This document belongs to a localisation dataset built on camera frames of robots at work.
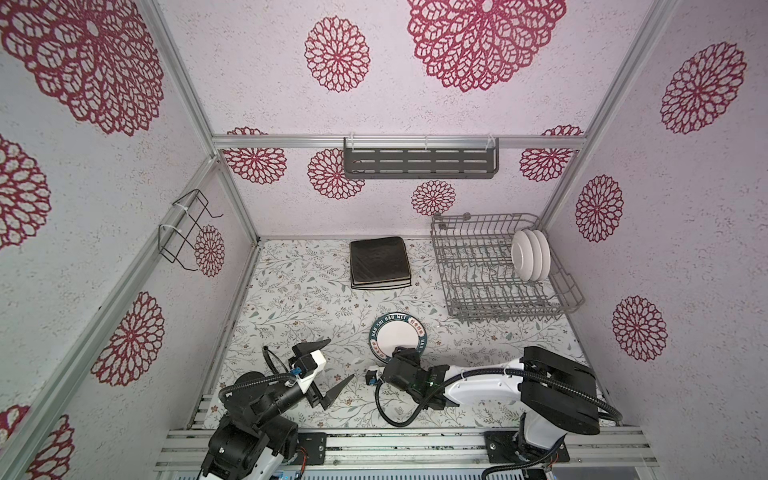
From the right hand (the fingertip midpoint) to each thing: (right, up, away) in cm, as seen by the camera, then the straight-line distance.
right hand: (399, 349), depth 86 cm
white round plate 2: (+42, +28, +14) cm, 52 cm away
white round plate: (0, +4, +6) cm, 8 cm away
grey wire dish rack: (+31, +28, +30) cm, 52 cm away
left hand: (-15, +3, -19) cm, 24 cm away
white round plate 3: (+45, +29, +9) cm, 54 cm away
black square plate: (-6, +25, +21) cm, 33 cm away
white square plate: (-6, +17, +18) cm, 25 cm away
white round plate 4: (+47, +28, +9) cm, 56 cm away
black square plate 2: (-3, +18, +21) cm, 28 cm away
